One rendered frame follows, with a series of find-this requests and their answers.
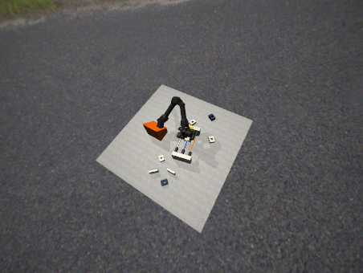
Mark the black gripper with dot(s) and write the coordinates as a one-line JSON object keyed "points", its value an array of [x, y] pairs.
{"points": [[179, 135]]}

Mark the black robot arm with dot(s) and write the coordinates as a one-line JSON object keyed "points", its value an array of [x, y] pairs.
{"points": [[184, 122]]}

